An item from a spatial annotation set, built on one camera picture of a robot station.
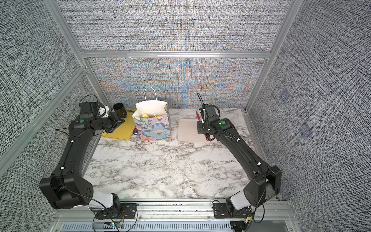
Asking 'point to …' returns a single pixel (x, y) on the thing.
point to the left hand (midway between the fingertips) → (126, 117)
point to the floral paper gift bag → (155, 129)
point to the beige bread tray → (187, 131)
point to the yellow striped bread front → (145, 116)
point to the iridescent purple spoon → (135, 131)
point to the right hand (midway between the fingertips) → (203, 121)
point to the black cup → (120, 109)
